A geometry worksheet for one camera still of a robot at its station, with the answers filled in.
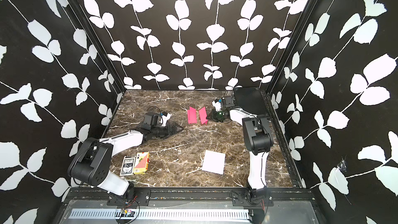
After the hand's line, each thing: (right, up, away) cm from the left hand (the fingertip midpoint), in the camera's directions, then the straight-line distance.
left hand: (180, 128), depth 88 cm
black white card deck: (-27, -19, -6) cm, 34 cm away
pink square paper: (+5, +6, +17) cm, 19 cm away
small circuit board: (-22, -37, -18) cm, 46 cm away
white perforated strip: (-3, -37, -18) cm, 41 cm away
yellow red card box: (-21, -19, -4) cm, 28 cm away
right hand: (+15, +7, +10) cm, 20 cm away
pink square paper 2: (+13, +6, +12) cm, 19 cm away
